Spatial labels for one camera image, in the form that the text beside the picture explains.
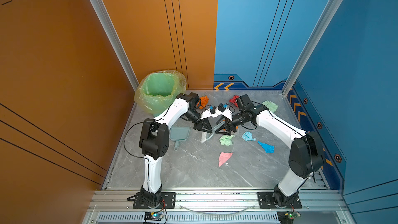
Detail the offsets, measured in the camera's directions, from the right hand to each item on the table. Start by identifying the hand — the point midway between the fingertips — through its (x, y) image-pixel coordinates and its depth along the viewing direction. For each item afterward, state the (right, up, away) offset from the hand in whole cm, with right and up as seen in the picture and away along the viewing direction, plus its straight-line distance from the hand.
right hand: (216, 127), depth 81 cm
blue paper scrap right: (+31, -14, +10) cm, 35 cm away
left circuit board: (-30, -40, -10) cm, 51 cm away
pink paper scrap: (+5, -18, +6) cm, 20 cm away
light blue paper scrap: (+21, -7, +13) cm, 25 cm away
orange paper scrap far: (-6, +14, +32) cm, 35 cm away
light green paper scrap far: (+42, +10, +28) cm, 51 cm away
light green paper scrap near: (+7, -9, +11) cm, 16 cm away
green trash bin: (-35, +25, +21) cm, 48 cm away
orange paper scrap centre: (+10, +1, -5) cm, 11 cm away
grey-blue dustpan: (-23, -7, +16) cm, 29 cm away
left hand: (-3, -2, +4) cm, 6 cm away
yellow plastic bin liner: (-31, +12, 0) cm, 33 cm away
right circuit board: (+32, -40, -10) cm, 52 cm away
